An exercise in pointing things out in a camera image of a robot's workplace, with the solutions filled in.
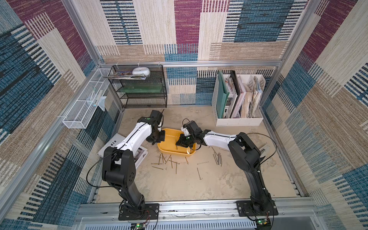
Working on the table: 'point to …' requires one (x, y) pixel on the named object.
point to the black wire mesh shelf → (140, 86)
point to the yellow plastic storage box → (169, 146)
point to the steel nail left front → (159, 168)
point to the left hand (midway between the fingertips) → (159, 139)
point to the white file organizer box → (245, 104)
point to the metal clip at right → (263, 151)
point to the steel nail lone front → (198, 172)
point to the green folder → (223, 95)
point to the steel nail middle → (202, 163)
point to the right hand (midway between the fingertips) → (174, 143)
